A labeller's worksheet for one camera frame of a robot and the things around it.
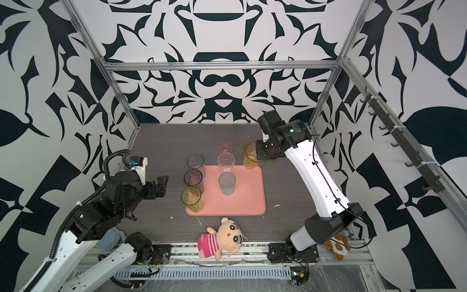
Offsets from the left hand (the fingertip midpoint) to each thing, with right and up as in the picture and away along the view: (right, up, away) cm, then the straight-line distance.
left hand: (155, 174), depth 67 cm
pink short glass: (+23, +9, +35) cm, 43 cm away
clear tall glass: (+25, +2, +23) cm, 34 cm away
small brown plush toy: (+70, -29, +6) cm, 76 cm away
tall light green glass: (+10, -13, +13) cm, 21 cm away
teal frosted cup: (+25, -6, +16) cm, 30 cm away
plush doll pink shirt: (+27, -25, +4) cm, 37 cm away
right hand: (+40, +8, +4) cm, 41 cm away
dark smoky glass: (+9, -6, +22) cm, 24 cm away
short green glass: (+42, +5, 0) cm, 42 cm away
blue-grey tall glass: (+11, +2, +21) cm, 24 cm away
